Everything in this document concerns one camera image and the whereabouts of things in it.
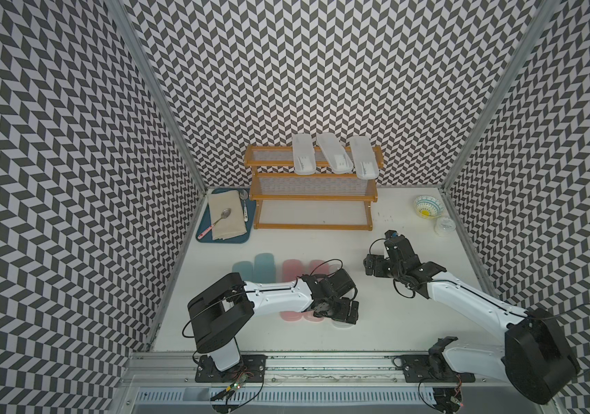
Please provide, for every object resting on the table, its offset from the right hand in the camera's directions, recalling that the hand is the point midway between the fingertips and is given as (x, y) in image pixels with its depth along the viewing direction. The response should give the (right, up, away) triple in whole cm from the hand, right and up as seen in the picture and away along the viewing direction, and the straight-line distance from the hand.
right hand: (376, 266), depth 87 cm
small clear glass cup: (+30, +13, +12) cm, 35 cm away
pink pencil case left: (-29, -3, +4) cm, 30 cm away
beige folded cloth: (-55, +13, +19) cm, 59 cm away
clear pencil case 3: (-3, +38, +3) cm, 38 cm away
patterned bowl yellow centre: (+28, +20, +22) cm, 41 cm away
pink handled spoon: (-59, +17, +21) cm, 65 cm away
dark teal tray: (-49, +8, +12) cm, 51 cm away
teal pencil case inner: (-39, -2, +7) cm, 40 cm away
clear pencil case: (-13, -15, -12) cm, 23 cm away
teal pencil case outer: (-46, -3, +7) cm, 47 cm away
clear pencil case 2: (-25, +41, +5) cm, 48 cm away
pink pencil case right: (-21, +3, -13) cm, 25 cm away
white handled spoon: (-53, +26, +28) cm, 65 cm away
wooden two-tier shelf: (-39, +33, +35) cm, 62 cm away
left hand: (-12, -15, -7) cm, 21 cm away
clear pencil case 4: (-14, +39, +2) cm, 42 cm away
